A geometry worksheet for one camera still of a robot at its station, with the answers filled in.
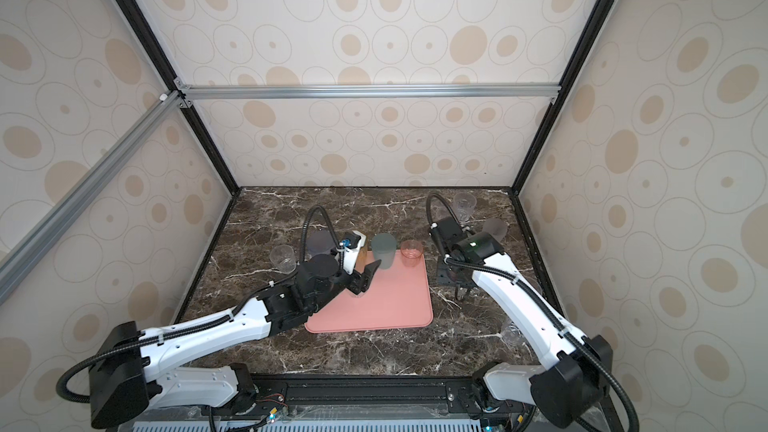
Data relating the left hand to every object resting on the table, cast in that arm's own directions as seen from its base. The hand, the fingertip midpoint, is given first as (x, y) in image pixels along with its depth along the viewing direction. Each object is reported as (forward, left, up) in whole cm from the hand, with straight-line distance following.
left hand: (377, 254), depth 73 cm
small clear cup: (+12, +33, -24) cm, 42 cm away
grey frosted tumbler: (+19, +21, -24) cm, 37 cm away
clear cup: (+33, -30, -21) cm, 50 cm away
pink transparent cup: (+14, -10, -22) cm, 28 cm away
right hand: (-1, -20, -9) cm, 22 cm away
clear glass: (-13, -38, -23) cm, 46 cm away
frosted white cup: (+23, -39, -20) cm, 49 cm away
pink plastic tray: (-1, -5, -24) cm, 25 cm away
